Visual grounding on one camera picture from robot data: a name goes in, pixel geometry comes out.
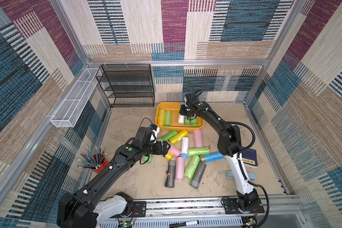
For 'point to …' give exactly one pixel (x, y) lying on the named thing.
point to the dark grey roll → (170, 174)
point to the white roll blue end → (185, 147)
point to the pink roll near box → (198, 141)
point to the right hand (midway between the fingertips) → (183, 112)
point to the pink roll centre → (175, 151)
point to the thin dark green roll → (187, 122)
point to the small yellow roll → (169, 156)
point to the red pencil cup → (97, 162)
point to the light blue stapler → (251, 175)
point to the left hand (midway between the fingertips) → (164, 145)
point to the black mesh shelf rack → (127, 84)
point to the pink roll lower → (179, 169)
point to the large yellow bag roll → (161, 117)
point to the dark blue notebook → (249, 156)
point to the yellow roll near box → (181, 134)
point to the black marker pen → (183, 223)
